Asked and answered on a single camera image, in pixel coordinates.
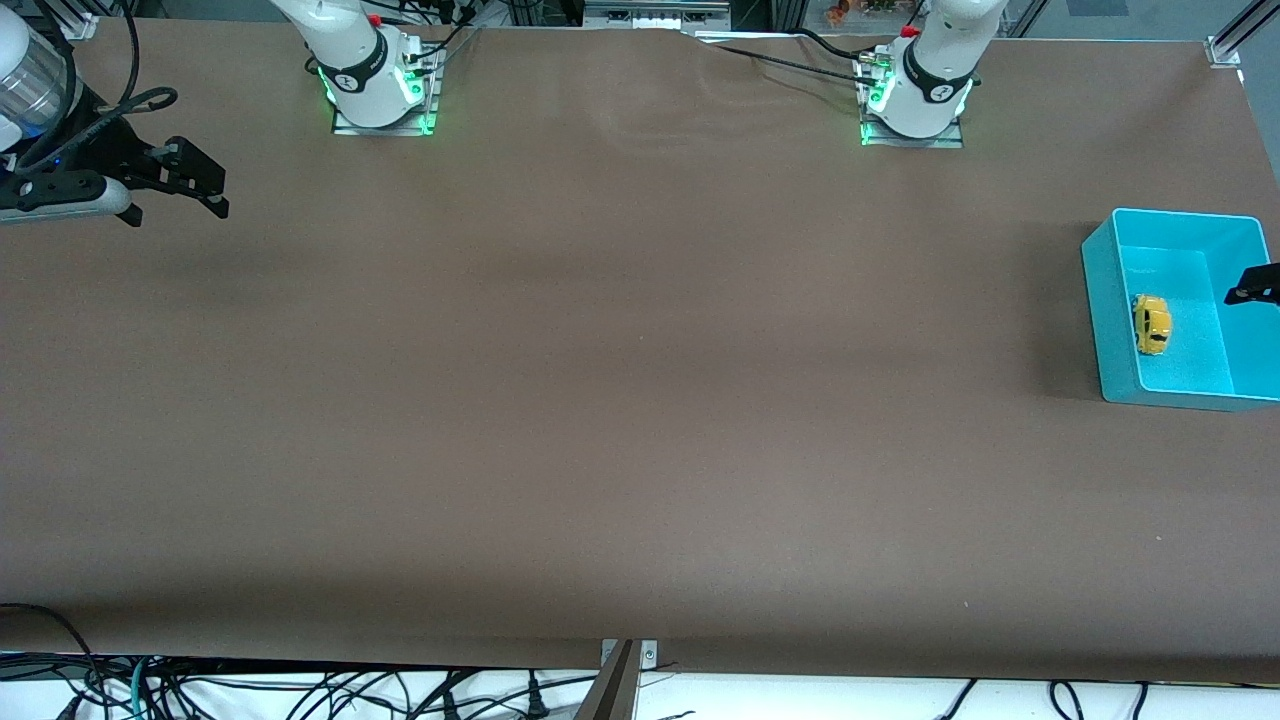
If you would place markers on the metal table edge bracket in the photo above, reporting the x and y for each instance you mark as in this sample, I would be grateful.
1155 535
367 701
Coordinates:
649 655

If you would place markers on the dark grey strut bar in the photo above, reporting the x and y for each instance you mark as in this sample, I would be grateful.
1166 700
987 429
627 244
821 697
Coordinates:
610 690

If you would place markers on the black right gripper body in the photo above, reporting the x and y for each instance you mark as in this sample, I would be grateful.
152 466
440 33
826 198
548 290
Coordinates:
112 150

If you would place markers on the teal plastic storage bin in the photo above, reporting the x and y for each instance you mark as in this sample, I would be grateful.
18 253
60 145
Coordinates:
1180 350

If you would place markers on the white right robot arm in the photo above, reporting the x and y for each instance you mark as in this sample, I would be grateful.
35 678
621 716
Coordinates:
360 75

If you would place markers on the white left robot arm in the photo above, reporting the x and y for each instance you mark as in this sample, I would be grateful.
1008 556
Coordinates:
935 70

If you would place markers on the brown table cover mat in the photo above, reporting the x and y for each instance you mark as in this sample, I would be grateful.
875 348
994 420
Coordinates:
640 400

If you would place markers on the metal corner bracket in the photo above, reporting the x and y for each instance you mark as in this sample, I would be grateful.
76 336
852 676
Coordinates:
80 24
1222 52

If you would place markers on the yellow beetle toy car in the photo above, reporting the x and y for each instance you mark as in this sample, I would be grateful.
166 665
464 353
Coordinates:
1152 322

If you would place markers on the grey power strip box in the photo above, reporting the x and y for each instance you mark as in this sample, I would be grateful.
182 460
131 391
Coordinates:
655 12

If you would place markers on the aluminium frame profile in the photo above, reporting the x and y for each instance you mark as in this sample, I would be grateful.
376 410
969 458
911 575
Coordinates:
1250 22

